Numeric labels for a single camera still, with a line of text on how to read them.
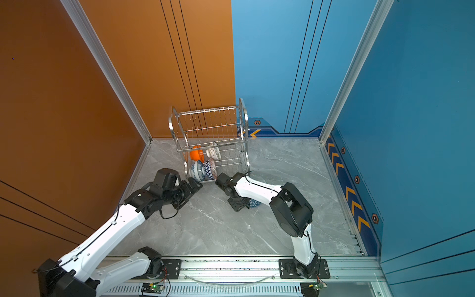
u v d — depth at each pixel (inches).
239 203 29.7
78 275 15.3
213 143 31.4
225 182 28.0
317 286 27.4
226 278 28.5
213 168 38.7
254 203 35.6
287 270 28.5
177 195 25.7
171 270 28.9
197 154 38.2
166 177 22.8
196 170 34.9
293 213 19.9
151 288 27.7
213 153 38.1
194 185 27.6
